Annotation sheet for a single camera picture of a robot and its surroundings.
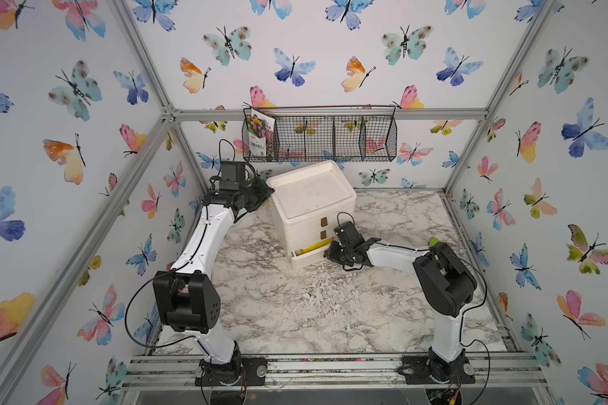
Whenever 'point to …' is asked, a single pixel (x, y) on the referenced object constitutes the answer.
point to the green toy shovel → (433, 242)
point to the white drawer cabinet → (306, 206)
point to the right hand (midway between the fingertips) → (328, 250)
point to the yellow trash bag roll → (319, 245)
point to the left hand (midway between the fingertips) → (276, 187)
